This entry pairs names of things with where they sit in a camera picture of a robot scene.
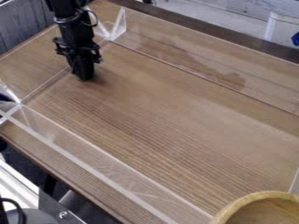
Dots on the clear acrylic corner bracket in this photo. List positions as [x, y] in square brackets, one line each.
[110, 30]

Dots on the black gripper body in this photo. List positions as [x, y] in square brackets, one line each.
[70, 51]

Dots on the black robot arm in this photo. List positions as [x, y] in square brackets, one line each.
[74, 43]

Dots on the blue object at right edge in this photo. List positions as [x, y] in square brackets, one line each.
[295, 39]

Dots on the clear acrylic tray wall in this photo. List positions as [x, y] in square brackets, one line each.
[184, 125]

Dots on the brown wooden bowl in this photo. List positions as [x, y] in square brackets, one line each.
[268, 207]

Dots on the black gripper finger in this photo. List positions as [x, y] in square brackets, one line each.
[81, 66]

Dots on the white container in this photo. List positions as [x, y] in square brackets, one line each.
[280, 28]

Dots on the grey metal bracket with screw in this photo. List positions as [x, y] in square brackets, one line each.
[56, 214]

